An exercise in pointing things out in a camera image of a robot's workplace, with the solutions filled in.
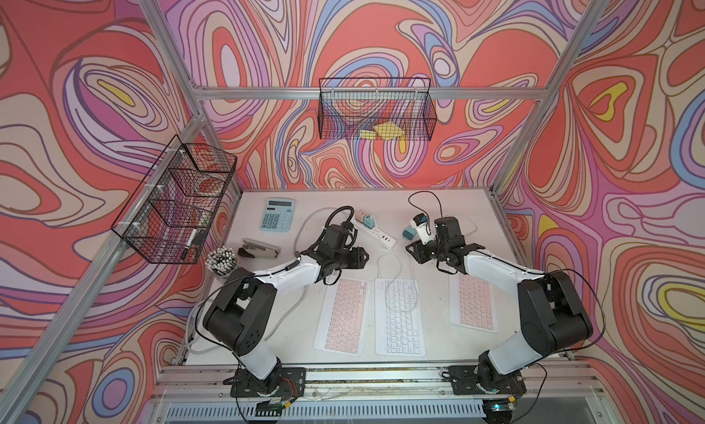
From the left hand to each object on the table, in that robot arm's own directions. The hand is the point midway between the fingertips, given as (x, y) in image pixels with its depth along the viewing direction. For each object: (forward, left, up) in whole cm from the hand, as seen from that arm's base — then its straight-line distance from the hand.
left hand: (367, 257), depth 89 cm
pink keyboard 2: (-12, -34, -8) cm, 37 cm away
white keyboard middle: (-19, -9, -7) cm, 23 cm away
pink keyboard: (-18, +8, -9) cm, 21 cm away
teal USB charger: (+17, -1, -2) cm, 18 cm away
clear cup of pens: (-8, +42, +10) cm, 44 cm away
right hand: (+3, -16, -1) cm, 16 cm away
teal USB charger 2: (+14, -16, -5) cm, 22 cm away
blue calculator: (+23, +35, -5) cm, 42 cm away
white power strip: (+14, -4, -5) cm, 15 cm away
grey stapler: (+7, +40, -6) cm, 41 cm away
